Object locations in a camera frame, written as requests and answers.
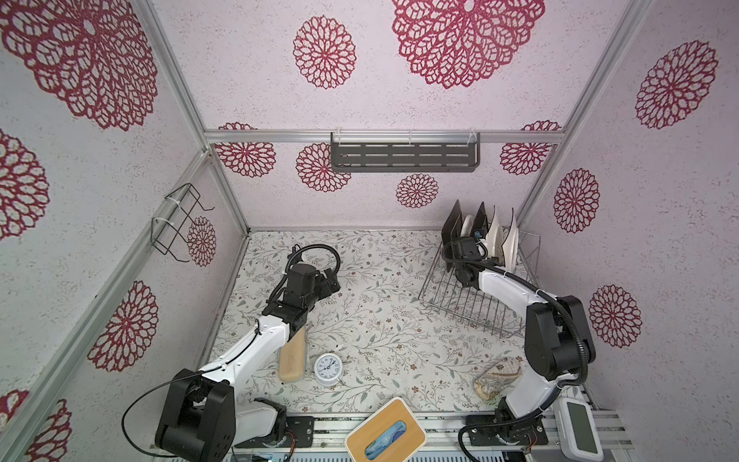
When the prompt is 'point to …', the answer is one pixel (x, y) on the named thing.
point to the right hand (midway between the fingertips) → (489, 260)
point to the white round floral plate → (466, 231)
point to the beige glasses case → (293, 358)
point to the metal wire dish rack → (444, 292)
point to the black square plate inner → (481, 223)
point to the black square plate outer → (452, 228)
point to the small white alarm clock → (328, 370)
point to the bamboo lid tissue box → (393, 433)
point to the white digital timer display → (576, 430)
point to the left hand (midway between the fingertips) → (324, 282)
